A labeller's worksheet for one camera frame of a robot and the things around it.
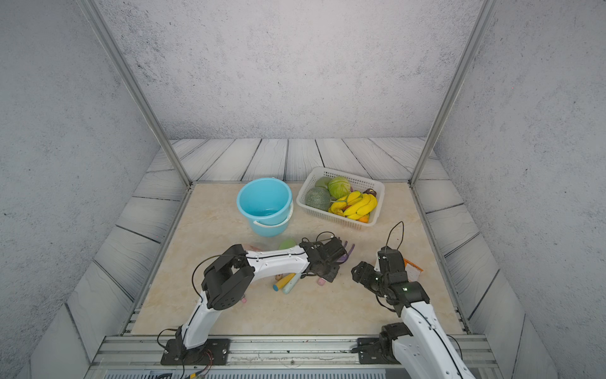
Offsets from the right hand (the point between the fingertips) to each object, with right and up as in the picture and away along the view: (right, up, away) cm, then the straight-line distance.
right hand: (360, 273), depth 80 cm
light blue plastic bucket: (-33, +24, +12) cm, 42 cm away
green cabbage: (-5, +30, +21) cm, 37 cm away
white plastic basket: (+6, +32, +31) cm, 45 cm away
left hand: (-7, -4, +9) cm, 12 cm away
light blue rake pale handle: (-25, -6, +3) cm, 26 cm away
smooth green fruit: (-11, +33, +30) cm, 46 cm away
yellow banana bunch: (+1, +22, +16) cm, 27 cm away
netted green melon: (-13, +26, +20) cm, 35 cm away
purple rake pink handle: (-12, -5, +6) cm, 14 cm away
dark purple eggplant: (+10, +29, +28) cm, 41 cm away
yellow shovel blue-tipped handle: (-26, -4, +3) cm, 27 cm away
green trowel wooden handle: (-27, +6, +19) cm, 34 cm away
